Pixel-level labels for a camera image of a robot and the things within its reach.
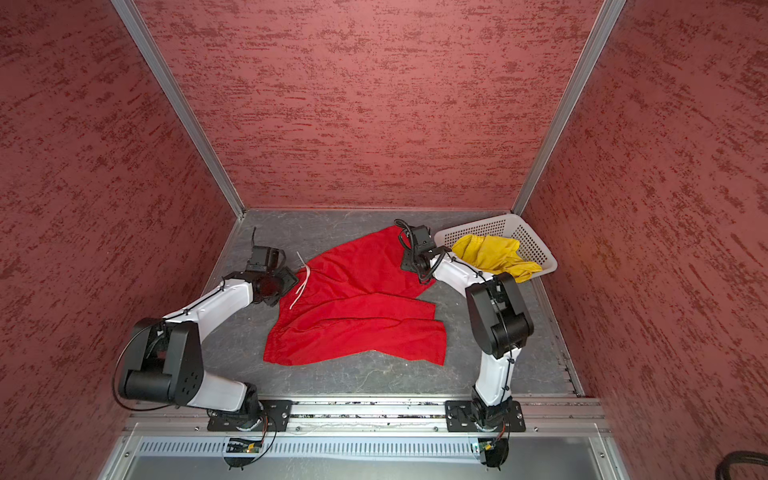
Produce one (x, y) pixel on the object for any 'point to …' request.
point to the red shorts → (361, 297)
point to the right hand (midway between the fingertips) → (409, 266)
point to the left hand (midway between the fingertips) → (291, 288)
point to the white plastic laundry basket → (511, 226)
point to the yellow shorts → (495, 254)
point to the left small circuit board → (243, 448)
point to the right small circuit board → (486, 444)
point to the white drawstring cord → (307, 276)
